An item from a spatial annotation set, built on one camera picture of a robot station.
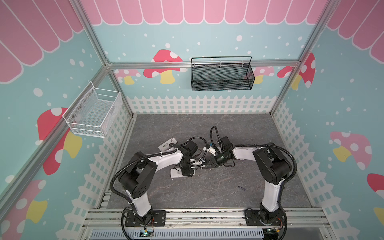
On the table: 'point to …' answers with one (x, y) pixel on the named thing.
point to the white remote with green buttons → (175, 173)
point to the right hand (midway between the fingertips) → (203, 167)
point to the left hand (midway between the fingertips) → (188, 171)
